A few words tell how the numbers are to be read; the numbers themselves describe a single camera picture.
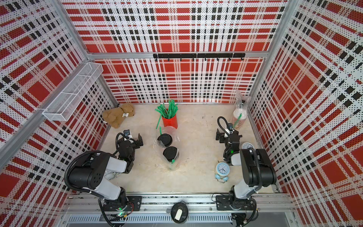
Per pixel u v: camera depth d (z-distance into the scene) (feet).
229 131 2.57
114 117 3.25
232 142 2.31
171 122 3.30
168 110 3.20
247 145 2.99
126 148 2.35
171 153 2.48
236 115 3.03
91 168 1.56
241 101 2.96
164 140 2.58
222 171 2.66
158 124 3.15
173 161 2.26
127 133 2.61
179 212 2.06
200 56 2.97
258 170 1.42
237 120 2.98
